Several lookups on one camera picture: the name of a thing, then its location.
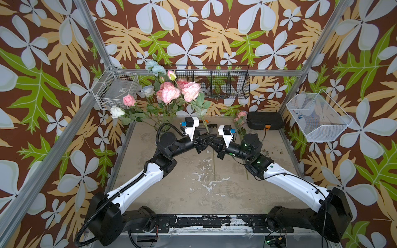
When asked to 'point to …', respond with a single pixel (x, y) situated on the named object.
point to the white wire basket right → (320, 118)
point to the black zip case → (265, 120)
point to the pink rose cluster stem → (239, 121)
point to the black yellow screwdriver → (212, 125)
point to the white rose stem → (126, 118)
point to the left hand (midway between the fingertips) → (214, 131)
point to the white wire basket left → (112, 87)
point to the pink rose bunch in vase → (159, 107)
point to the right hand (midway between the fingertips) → (206, 140)
